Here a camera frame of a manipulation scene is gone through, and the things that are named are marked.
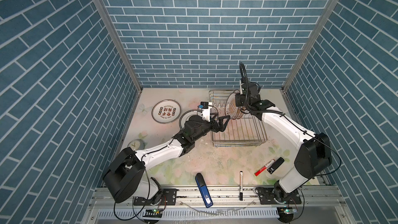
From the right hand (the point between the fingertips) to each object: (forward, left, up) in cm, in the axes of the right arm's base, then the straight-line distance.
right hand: (239, 92), depth 87 cm
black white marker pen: (-46, -2, -23) cm, 52 cm away
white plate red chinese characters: (-1, +47, -21) cm, 51 cm away
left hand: (-18, +8, +1) cm, 20 cm away
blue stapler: (-47, +16, -19) cm, 53 cm away
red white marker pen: (-34, -13, -22) cm, 43 cm away
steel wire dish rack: (-11, -7, -22) cm, 26 cm away
